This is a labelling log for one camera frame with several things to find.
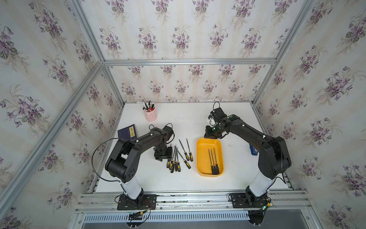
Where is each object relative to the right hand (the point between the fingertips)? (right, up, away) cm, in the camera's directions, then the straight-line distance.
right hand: (206, 136), depth 88 cm
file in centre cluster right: (-18, -16, -2) cm, 24 cm away
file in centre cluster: (-20, -17, -2) cm, 26 cm away
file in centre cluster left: (-19, -16, -2) cm, 25 cm away
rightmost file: (-13, -11, +2) cm, 18 cm away
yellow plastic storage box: (-2, -16, -2) cm, 17 cm away
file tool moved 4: (-24, -17, -2) cm, 29 cm away
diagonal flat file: (-14, -16, -1) cm, 21 cm away
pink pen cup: (-38, +15, +13) cm, 43 cm away
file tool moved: (+6, -17, -2) cm, 18 cm away
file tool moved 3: (+3, -17, -2) cm, 18 cm away
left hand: (-23, -15, -1) cm, 28 cm away
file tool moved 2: (+4, -18, -3) cm, 19 cm away
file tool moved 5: (-22, -16, -2) cm, 27 cm away
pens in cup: (-41, +19, +16) cm, 48 cm away
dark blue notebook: (-54, +1, +10) cm, 55 cm away
